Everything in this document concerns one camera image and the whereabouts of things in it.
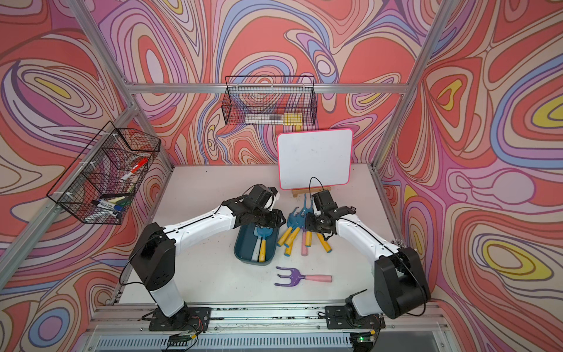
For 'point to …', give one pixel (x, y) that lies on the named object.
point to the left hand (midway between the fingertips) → (285, 221)
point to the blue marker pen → (107, 204)
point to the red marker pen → (141, 163)
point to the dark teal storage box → (245, 244)
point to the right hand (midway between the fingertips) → (310, 230)
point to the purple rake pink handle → (297, 276)
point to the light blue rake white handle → (255, 253)
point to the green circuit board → (179, 339)
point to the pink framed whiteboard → (314, 159)
